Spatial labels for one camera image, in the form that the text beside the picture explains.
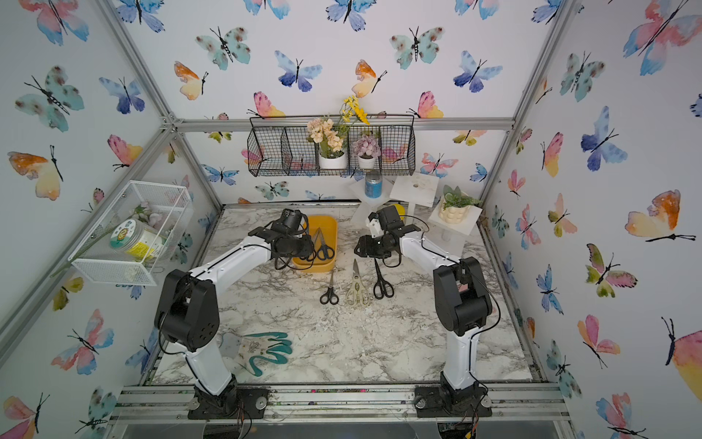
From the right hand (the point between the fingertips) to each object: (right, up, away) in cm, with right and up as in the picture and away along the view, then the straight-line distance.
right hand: (363, 247), depth 93 cm
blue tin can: (+4, +22, +5) cm, 23 cm away
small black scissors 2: (-15, -2, +14) cm, 21 cm away
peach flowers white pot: (-11, +30, -2) cm, 32 cm away
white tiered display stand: (+19, +19, +3) cm, 27 cm away
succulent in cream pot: (+29, +13, -7) cm, 33 cm away
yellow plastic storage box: (-16, +6, +19) cm, 25 cm away
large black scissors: (+7, -14, +3) cm, 16 cm away
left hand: (-17, +1, 0) cm, 17 cm away
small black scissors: (-11, -17, 0) cm, 20 cm away
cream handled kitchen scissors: (-2, -16, 0) cm, 16 cm away
